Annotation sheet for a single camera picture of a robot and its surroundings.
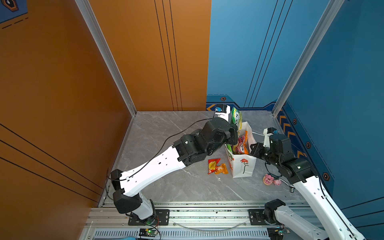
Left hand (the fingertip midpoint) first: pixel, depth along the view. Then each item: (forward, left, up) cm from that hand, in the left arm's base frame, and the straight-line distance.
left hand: (239, 125), depth 59 cm
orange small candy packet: (-1, +2, -40) cm, 40 cm away
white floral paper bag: (-5, -7, -26) cm, 27 cm away
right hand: (+1, -9, -17) cm, 19 cm away
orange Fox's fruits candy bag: (+2, -6, -20) cm, 21 cm away
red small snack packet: (+1, +7, -38) cm, 39 cm away
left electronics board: (-32, +39, -43) cm, 66 cm away
